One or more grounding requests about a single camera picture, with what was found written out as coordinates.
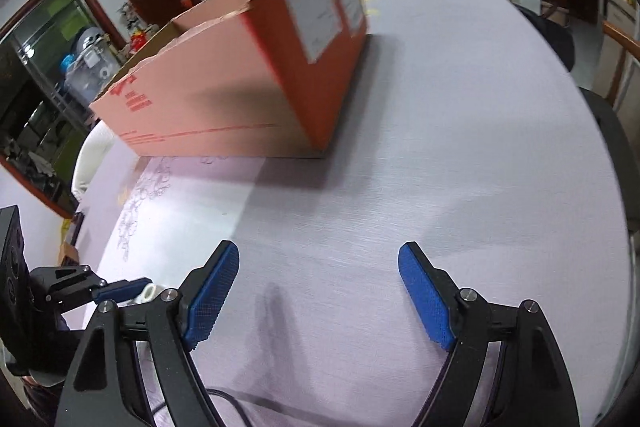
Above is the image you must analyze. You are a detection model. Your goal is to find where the clear plastic vial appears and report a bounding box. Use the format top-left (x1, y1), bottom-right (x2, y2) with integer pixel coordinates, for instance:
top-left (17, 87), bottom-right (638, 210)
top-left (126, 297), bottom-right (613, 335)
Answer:
top-left (125, 283), bottom-right (164, 307)

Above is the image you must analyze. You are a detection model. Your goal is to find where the black cable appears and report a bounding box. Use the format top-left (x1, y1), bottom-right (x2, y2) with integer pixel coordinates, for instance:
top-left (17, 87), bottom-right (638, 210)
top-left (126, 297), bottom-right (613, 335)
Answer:
top-left (150, 387), bottom-right (262, 427)

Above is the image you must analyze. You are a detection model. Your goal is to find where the red cardboard box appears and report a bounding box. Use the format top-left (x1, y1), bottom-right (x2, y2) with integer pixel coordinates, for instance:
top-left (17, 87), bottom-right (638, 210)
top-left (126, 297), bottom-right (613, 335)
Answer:
top-left (91, 0), bottom-right (367, 157)

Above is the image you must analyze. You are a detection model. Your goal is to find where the clear storage bin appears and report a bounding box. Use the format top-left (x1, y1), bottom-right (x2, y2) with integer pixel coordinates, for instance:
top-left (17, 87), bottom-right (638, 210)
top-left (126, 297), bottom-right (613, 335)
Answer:
top-left (64, 46), bottom-right (119, 107)

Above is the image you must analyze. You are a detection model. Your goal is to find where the white embroidered table mat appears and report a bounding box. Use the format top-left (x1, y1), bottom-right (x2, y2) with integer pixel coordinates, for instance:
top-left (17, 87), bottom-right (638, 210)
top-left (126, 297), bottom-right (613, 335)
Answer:
top-left (99, 157), bottom-right (286, 426)

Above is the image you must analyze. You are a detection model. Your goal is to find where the wooden chair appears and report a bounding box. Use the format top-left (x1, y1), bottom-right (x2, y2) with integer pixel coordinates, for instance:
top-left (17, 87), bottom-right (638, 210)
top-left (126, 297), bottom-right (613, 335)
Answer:
top-left (603, 22), bottom-right (640, 106)

